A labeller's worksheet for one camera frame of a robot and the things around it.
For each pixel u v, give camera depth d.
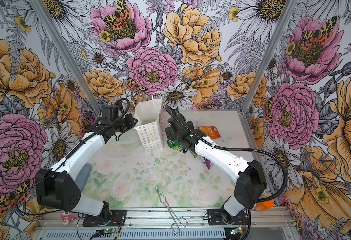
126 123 0.74
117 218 0.74
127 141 1.02
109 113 0.63
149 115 1.01
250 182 0.42
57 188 0.42
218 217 0.73
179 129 0.59
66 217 0.72
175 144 0.96
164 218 0.76
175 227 0.73
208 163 0.90
